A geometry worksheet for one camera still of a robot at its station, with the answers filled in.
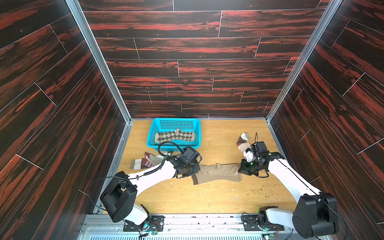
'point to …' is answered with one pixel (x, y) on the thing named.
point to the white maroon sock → (151, 160)
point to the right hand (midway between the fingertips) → (241, 170)
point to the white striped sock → (242, 142)
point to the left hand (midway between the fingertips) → (200, 169)
